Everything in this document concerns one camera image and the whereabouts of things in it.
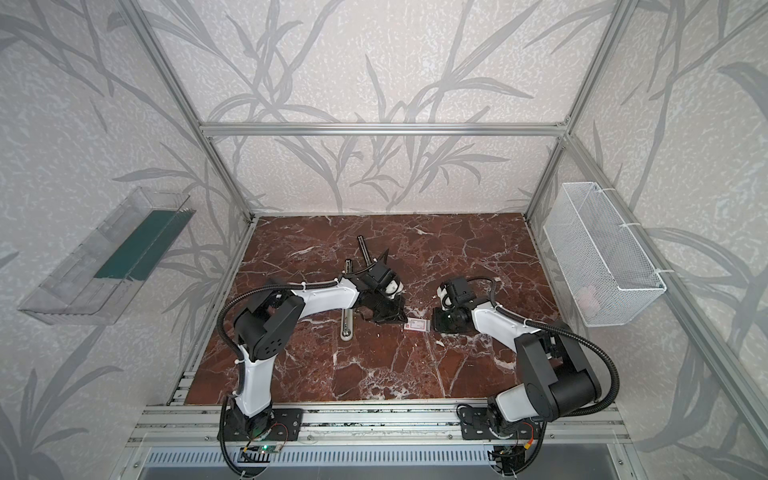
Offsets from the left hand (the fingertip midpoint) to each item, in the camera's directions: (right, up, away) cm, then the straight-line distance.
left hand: (413, 313), depth 90 cm
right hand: (+7, -1, +2) cm, 7 cm away
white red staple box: (+1, -4, +1) cm, 4 cm away
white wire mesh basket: (+40, +16, -28) cm, 51 cm away
